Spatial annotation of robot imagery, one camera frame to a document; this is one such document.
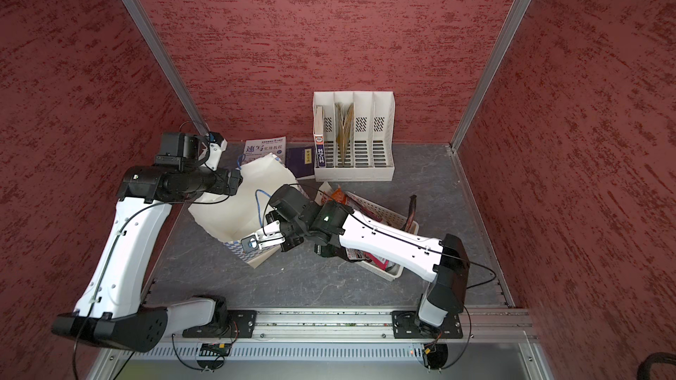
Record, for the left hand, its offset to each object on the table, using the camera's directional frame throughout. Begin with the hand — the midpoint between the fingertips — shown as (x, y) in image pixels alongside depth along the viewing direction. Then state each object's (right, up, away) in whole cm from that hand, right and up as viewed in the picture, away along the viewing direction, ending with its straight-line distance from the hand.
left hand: (221, 182), depth 70 cm
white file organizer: (+47, +9, +47) cm, 67 cm away
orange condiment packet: (+32, -6, +15) cm, 36 cm away
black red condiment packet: (+30, -19, 0) cm, 36 cm away
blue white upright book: (+24, +20, +24) cm, 40 cm away
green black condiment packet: (+53, -8, +1) cm, 53 cm away
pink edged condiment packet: (+45, -25, +9) cm, 52 cm away
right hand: (+14, -12, -2) cm, 19 cm away
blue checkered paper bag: (-4, -13, +18) cm, 22 cm away
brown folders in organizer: (+33, +22, +43) cm, 59 cm away
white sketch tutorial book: (-5, +13, +47) cm, 49 cm away
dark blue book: (+14, +7, +43) cm, 46 cm away
